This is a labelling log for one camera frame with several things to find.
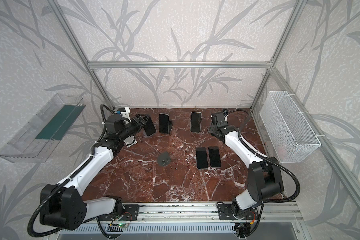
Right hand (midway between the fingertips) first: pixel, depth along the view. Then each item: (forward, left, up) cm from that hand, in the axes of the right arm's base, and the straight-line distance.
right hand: (217, 122), depth 90 cm
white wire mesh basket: (-23, -26, +17) cm, 39 cm away
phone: (+13, +37, -17) cm, 43 cm away
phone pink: (-15, +1, -17) cm, 22 cm away
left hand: (-4, +38, +13) cm, 40 cm away
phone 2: (-17, +10, -15) cm, 24 cm away
